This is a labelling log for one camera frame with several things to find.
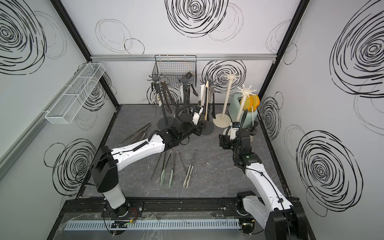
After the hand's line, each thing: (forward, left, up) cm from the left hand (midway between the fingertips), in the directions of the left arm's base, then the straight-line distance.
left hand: (203, 119), depth 78 cm
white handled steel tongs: (+13, +25, +5) cm, 29 cm away
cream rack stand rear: (+19, -15, -23) cm, 34 cm away
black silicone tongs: (+14, +21, +3) cm, 25 cm away
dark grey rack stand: (+16, +26, -24) cm, 39 cm away
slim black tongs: (+9, -6, +2) cm, 10 cm away
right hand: (-4, -13, -8) cm, 16 cm away
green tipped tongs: (-21, +22, -24) cm, 38 cm away
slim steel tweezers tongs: (-7, +15, -26) cm, 31 cm away
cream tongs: (-24, +8, -23) cm, 34 cm away
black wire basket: (+36, +22, +8) cm, 43 cm away
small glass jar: (+3, -31, -13) cm, 33 cm away
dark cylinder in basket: (+30, +9, +7) cm, 32 cm away
